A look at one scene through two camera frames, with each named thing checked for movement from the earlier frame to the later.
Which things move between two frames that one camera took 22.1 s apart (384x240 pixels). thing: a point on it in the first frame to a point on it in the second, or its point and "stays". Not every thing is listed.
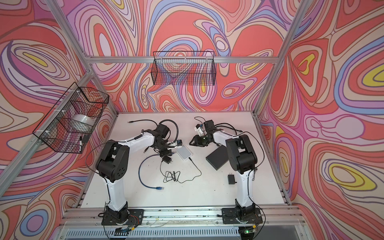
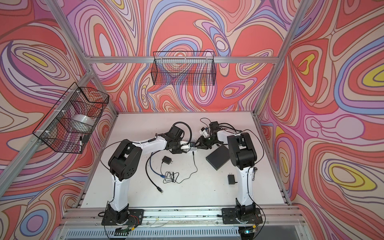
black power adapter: [167, 159] stays
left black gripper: [168, 152] to [177, 152]
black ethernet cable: [142, 120] to [159, 189]
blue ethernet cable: [159, 188] to [152, 168]
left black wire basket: [69, 125] stays
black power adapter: [231, 179] stays
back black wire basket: [186, 68] stays
